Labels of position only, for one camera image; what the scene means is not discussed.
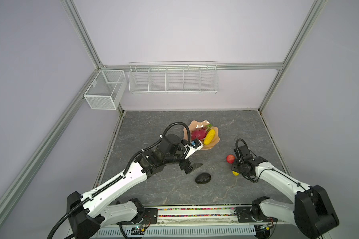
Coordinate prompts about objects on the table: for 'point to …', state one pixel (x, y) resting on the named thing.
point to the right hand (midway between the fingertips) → (237, 168)
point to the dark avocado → (203, 178)
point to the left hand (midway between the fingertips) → (196, 156)
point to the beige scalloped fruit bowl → (185, 133)
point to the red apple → (230, 159)
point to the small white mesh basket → (107, 90)
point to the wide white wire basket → (171, 77)
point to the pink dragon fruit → (200, 133)
